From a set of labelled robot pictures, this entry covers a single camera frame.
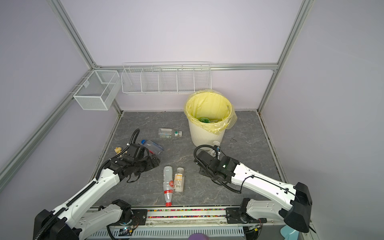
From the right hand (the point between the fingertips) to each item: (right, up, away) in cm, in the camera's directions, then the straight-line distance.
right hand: (204, 169), depth 75 cm
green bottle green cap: (+1, +26, +17) cm, 31 cm away
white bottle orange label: (-13, -7, +5) cm, 16 cm away
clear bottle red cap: (-19, -10, +5) cm, 22 cm away
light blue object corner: (+40, -28, -6) cm, 49 cm away
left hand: (-28, 0, +6) cm, 28 cm away
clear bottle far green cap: (-24, +17, +32) cm, 44 cm away
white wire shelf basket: (-25, +57, +29) cm, 68 cm away
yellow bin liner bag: (+7, +36, +20) cm, 42 cm away
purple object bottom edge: (-3, -30, -6) cm, 30 cm away
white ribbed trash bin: (-2, +16, +11) cm, 20 cm away
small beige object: (-55, +6, +21) cm, 60 cm away
